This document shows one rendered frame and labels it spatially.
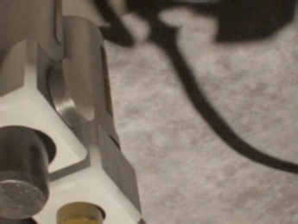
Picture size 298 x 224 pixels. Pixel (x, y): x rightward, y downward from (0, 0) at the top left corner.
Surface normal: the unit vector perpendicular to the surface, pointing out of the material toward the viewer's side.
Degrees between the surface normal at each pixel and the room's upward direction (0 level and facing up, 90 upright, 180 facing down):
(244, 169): 0
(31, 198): 0
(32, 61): 90
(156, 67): 0
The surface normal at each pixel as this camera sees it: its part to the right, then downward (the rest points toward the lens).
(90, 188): 0.12, 0.70
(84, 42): 0.44, -0.67
